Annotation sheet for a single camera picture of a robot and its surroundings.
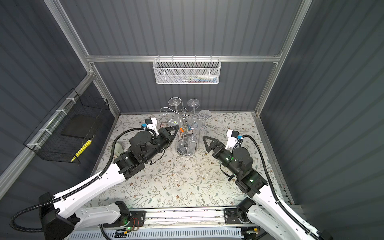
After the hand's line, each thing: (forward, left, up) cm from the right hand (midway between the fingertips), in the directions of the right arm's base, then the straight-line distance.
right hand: (207, 141), depth 66 cm
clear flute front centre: (+8, +6, +3) cm, 11 cm away
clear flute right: (+17, +1, 0) cm, 17 cm away
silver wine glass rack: (+15, +12, -29) cm, 35 cm away
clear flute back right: (+26, +7, 0) cm, 27 cm away
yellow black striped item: (-2, +58, -3) cm, 58 cm away
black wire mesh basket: (+12, +67, +1) cm, 68 cm away
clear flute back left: (+26, +17, +2) cm, 31 cm away
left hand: (+5, +12, +5) cm, 14 cm away
